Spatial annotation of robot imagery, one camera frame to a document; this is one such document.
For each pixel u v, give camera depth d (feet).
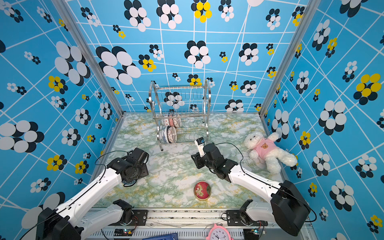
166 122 3.17
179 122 3.51
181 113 2.77
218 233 2.23
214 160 2.00
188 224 2.38
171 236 2.11
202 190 2.59
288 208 1.32
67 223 1.26
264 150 2.92
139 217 2.42
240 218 2.12
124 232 2.37
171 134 2.94
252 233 2.29
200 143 2.32
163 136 2.97
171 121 3.16
